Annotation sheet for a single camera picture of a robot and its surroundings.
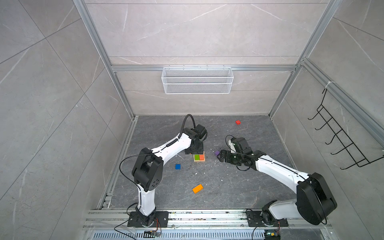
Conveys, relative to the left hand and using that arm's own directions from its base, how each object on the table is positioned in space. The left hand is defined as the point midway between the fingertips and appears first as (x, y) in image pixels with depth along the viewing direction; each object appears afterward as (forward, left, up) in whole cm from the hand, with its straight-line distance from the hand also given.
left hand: (197, 148), depth 89 cm
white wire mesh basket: (+42, -2, +20) cm, 47 cm away
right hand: (-5, -15, -1) cm, 16 cm away
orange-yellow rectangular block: (-21, +1, -8) cm, 23 cm away
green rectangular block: (-1, 0, -8) cm, 9 cm away
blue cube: (-7, +12, -10) cm, 17 cm away
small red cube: (+28, -34, -8) cm, 44 cm away
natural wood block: (-4, -3, -8) cm, 9 cm away
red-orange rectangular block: (-1, -3, -9) cm, 9 cm away
